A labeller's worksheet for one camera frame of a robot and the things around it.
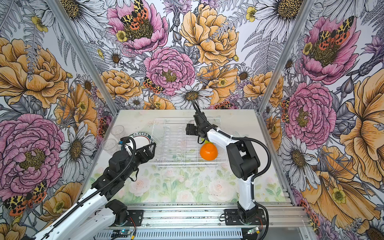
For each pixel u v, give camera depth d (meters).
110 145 0.98
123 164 0.57
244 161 0.52
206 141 0.72
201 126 0.76
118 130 1.04
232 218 0.74
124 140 0.64
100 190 0.51
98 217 0.59
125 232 0.71
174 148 1.01
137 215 0.75
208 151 0.91
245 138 0.56
